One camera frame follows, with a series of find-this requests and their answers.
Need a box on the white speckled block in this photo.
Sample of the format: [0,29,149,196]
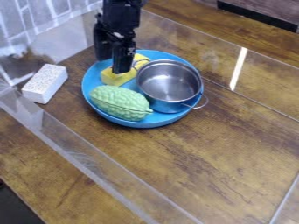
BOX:
[21,64,68,104]

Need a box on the green bumpy gourd toy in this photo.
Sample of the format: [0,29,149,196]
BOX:
[89,85,153,121]

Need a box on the small steel pot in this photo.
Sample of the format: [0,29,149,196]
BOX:
[135,59,209,114]

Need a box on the yellow butter block toy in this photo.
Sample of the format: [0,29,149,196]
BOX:
[100,53,149,87]

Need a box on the clear acrylic enclosure wall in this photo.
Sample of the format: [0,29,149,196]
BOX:
[0,0,299,224]

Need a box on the blue round tray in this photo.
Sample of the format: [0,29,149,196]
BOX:
[81,50,203,129]

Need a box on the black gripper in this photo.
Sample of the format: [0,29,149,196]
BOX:
[93,0,145,74]

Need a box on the dark baseboard strip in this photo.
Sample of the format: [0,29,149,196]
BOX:
[217,0,299,32]

